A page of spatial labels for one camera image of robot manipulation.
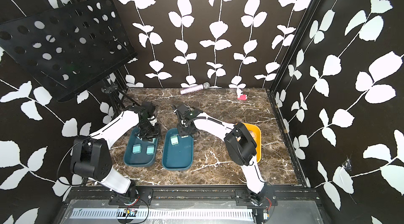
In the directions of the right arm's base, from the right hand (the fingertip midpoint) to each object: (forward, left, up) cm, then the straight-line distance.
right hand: (180, 131), depth 89 cm
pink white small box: (+33, -42, -7) cm, 54 cm away
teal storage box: (-9, +1, -7) cm, 12 cm away
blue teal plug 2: (-8, +24, -5) cm, 26 cm away
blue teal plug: (-4, +16, -6) cm, 18 cm away
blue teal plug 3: (-10, +16, -4) cm, 19 cm away
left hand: (-4, +11, +1) cm, 12 cm away
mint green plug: (-3, +4, -6) cm, 7 cm away
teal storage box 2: (-14, +21, -8) cm, 26 cm away
